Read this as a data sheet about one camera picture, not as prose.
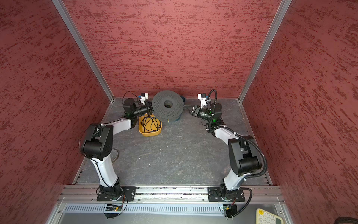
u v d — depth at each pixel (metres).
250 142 0.45
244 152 0.52
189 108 0.80
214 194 0.74
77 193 0.76
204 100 0.78
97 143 0.52
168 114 0.79
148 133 0.94
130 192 0.74
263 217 0.67
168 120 0.83
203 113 0.75
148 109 0.82
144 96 0.87
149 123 1.04
